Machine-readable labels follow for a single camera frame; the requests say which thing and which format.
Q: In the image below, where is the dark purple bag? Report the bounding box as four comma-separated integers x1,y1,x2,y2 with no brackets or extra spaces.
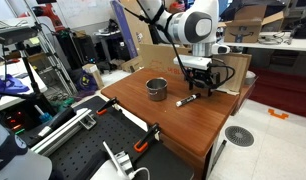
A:
74,68,97,93

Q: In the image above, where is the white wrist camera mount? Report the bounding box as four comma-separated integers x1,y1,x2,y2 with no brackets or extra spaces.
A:
173,54,213,71

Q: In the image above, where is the white side desk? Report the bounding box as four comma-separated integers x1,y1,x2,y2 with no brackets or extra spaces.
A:
0,59,48,113

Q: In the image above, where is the small tan cardboard box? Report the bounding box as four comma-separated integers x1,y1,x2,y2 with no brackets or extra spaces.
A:
81,63,105,90

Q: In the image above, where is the black metal table frame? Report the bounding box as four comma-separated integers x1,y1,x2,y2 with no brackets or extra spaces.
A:
206,139,228,180

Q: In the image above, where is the small steel pot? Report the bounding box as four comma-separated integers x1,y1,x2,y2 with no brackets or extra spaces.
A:
145,76,169,102

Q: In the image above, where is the black orange bar clamp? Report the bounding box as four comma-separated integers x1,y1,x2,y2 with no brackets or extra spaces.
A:
133,122,161,154
95,96,120,116

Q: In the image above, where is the blue leaning board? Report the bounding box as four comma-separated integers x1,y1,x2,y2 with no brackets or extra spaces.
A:
109,0,140,60

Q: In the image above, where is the black handled tool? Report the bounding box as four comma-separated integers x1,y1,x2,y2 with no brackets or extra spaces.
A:
36,106,77,138

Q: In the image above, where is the red floor mat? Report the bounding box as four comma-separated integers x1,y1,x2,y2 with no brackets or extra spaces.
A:
249,66,306,119

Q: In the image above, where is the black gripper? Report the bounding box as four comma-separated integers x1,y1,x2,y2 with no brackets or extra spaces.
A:
186,67,221,98

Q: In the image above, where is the black stereo camera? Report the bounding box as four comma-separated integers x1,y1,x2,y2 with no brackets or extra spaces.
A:
0,25,39,46

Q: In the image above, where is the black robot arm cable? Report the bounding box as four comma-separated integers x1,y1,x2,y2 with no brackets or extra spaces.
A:
124,6,237,91

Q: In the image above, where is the black camera tripod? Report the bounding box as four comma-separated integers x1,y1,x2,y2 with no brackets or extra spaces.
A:
0,41,47,111

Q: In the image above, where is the navy cap with white brim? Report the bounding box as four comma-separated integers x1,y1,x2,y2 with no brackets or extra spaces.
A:
0,118,53,180

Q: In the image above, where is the black perforated breadboard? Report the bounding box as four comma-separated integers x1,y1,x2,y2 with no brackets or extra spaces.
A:
47,95,196,180

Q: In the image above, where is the black and white marker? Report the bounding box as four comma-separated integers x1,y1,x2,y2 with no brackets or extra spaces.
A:
175,92,202,108

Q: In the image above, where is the open cardboard shipping box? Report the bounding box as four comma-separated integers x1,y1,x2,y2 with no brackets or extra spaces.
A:
222,3,286,44

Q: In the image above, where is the white grey work table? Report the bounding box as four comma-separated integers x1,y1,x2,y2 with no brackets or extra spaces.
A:
222,31,306,53

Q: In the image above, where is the white charging cable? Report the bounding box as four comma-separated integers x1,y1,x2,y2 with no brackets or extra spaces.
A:
127,166,151,180

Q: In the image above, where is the black electronics box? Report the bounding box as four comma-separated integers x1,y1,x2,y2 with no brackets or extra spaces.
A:
0,94,39,136

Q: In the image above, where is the metal shelf rack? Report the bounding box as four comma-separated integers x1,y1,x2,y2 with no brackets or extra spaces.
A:
22,0,79,98

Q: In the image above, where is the red machine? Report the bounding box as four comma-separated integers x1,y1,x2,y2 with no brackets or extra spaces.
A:
36,2,66,33

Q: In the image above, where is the aluminium extrusion rail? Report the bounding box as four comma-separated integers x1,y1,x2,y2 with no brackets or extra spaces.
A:
102,140,136,180
30,107,98,157

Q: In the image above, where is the purple cloth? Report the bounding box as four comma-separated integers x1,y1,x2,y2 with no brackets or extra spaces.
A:
0,70,30,95

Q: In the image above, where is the round floor drain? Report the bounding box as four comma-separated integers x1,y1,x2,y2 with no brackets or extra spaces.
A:
224,125,256,148

